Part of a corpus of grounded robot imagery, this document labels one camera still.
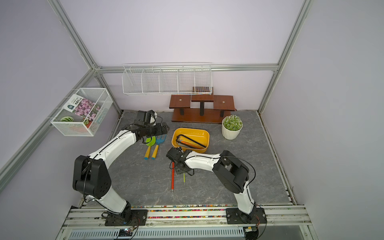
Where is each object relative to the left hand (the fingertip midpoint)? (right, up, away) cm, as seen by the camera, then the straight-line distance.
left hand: (164, 129), depth 89 cm
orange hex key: (+15, -10, +11) cm, 21 cm away
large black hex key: (+9, -4, +17) cm, 19 cm away
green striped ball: (-42, +6, -18) cm, 46 cm away
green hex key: (+12, -28, -2) cm, 31 cm away
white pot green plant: (+42, +2, +6) cm, 42 cm away
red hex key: (+6, -27, -2) cm, 27 cm away
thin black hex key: (+12, -10, +11) cm, 19 cm away
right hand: (+11, -23, +2) cm, 26 cm away
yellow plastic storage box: (+18, -8, +14) cm, 24 cm away
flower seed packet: (-37, +11, -13) cm, 40 cm away
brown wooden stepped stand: (+23, +15, +22) cm, 35 cm away
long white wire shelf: (0, +34, +10) cm, 36 cm away
